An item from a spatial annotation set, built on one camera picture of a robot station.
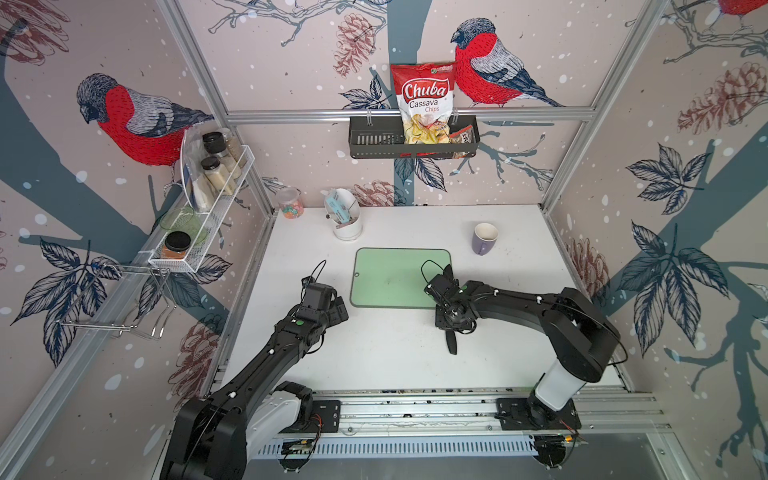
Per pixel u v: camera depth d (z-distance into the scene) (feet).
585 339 1.50
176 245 1.94
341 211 3.30
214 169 2.48
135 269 1.97
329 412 2.41
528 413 2.18
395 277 3.22
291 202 3.76
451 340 2.81
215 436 1.30
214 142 2.60
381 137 3.11
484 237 3.30
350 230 3.49
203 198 2.30
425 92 2.61
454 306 2.16
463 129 2.87
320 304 2.16
